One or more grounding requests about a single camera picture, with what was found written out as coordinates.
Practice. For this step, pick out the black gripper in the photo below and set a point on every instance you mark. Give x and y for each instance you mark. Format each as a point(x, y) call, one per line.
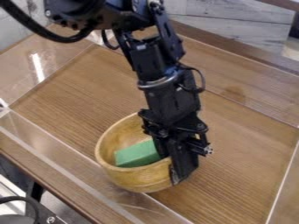
point(171, 121)

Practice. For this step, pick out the green rectangular block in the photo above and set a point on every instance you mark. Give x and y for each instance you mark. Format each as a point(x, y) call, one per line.
point(136, 155)

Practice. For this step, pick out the brown wooden bowl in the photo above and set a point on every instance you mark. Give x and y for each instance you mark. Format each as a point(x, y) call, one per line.
point(144, 179)

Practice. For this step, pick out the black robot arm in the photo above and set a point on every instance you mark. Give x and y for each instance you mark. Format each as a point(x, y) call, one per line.
point(152, 47)

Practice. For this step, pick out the clear acrylic tray wall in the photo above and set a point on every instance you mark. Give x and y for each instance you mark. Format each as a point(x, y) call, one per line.
point(73, 178)

